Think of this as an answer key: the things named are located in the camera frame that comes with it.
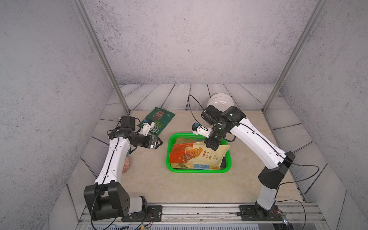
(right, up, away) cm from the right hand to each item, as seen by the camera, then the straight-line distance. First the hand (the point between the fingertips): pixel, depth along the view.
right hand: (208, 145), depth 71 cm
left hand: (-28, +1, +9) cm, 29 cm away
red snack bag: (-14, -4, +3) cm, 15 cm away
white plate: (+14, +27, +36) cm, 47 cm away
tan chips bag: (-3, -7, +5) cm, 9 cm away
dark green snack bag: (-33, +15, +47) cm, 59 cm away
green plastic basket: (+13, -11, +12) cm, 20 cm away
